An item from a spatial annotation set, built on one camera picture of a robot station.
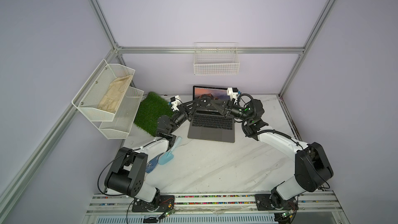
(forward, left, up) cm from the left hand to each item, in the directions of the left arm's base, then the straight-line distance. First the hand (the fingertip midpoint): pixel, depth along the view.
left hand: (199, 102), depth 73 cm
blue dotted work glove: (-18, +27, -32) cm, 46 cm away
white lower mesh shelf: (-1, +47, -21) cm, 52 cm away
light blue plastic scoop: (-13, +19, -33) cm, 40 cm away
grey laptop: (+11, -8, -32) cm, 35 cm away
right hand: (-2, -6, +1) cm, 6 cm away
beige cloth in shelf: (+3, +45, -2) cm, 45 cm away
